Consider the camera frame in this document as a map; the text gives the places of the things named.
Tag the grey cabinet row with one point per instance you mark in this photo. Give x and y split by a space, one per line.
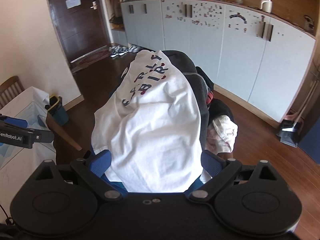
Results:
237 60

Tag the patterned doormat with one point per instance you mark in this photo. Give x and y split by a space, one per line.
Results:
91 58

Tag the white floral cloth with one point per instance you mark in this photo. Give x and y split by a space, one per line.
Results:
222 135

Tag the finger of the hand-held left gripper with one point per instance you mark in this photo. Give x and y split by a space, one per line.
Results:
13 123
43 136

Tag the dark teal trash bin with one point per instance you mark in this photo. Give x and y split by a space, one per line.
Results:
58 112

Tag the brown wooden door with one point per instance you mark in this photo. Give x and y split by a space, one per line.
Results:
75 27

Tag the white paper notice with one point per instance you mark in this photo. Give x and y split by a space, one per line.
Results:
73 1

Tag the grey dustpan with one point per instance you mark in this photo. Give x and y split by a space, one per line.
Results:
288 133

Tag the wooden table leg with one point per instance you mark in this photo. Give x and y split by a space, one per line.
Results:
65 136

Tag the wooden chair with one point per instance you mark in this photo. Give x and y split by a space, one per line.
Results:
10 90

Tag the white electric kettle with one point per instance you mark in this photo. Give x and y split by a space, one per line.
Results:
266 5

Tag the black garment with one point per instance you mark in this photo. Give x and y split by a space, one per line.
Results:
221 107

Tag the white printed T-shirt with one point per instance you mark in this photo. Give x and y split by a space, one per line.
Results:
150 130

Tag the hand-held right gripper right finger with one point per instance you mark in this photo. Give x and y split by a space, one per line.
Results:
212 165

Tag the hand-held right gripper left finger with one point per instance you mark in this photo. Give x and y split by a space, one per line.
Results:
100 161

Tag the dark grey sweatshirt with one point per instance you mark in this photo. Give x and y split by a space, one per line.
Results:
186 63

